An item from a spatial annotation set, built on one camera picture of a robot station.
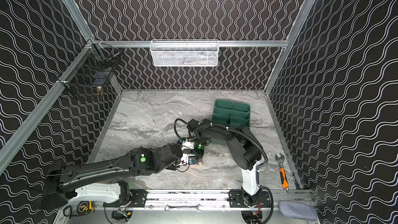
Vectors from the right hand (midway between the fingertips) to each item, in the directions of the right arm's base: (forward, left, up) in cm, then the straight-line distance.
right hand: (196, 157), depth 88 cm
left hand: (-5, +5, +17) cm, 19 cm away
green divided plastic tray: (+28, -21, +5) cm, 35 cm away
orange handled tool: (-11, -46, -1) cm, 47 cm away
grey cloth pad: (-24, -47, 0) cm, 53 cm away
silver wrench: (-25, +12, +1) cm, 27 cm away
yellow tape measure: (-26, +49, +5) cm, 56 cm away
